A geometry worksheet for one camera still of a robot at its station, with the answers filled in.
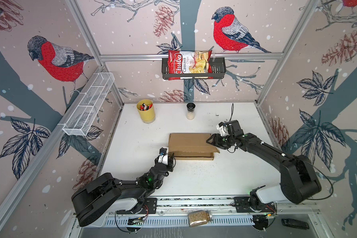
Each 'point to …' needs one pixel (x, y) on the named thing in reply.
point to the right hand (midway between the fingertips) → (208, 144)
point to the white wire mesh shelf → (81, 121)
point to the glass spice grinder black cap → (191, 106)
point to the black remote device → (295, 223)
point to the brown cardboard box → (193, 146)
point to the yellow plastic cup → (146, 108)
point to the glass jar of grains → (200, 218)
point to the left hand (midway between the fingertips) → (170, 154)
